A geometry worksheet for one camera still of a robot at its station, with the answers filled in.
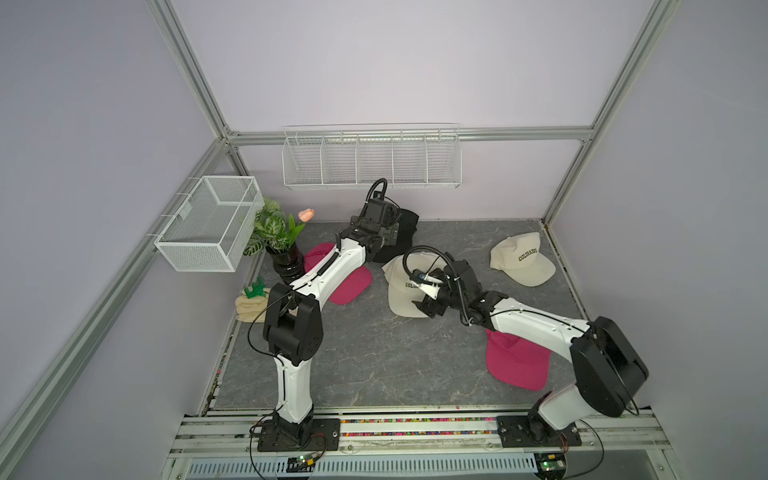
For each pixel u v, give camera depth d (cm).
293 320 51
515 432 74
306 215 86
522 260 105
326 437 74
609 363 45
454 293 66
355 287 102
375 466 158
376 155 98
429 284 74
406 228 118
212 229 84
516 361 82
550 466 72
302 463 71
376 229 70
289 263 94
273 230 83
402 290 96
